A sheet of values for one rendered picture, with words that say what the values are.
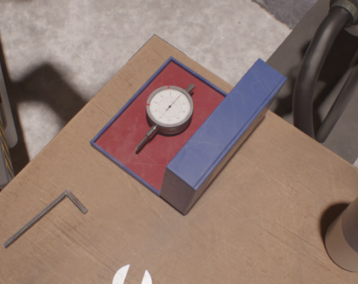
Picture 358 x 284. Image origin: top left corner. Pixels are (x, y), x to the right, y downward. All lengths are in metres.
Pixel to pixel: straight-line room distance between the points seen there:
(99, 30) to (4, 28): 0.24
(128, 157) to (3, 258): 0.18
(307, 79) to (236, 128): 0.28
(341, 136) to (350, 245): 0.68
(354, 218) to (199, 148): 0.16
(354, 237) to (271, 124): 0.20
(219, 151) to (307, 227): 0.17
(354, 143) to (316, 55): 0.47
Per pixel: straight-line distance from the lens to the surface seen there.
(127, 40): 1.31
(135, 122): 0.66
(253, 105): 0.54
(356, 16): 0.83
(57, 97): 1.25
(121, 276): 0.59
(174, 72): 0.69
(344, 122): 1.23
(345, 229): 0.55
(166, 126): 0.61
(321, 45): 0.79
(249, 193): 0.63
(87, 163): 0.64
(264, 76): 0.56
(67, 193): 0.63
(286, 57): 1.29
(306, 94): 0.79
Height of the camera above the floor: 1.06
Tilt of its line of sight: 65 degrees down
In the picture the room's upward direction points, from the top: straight up
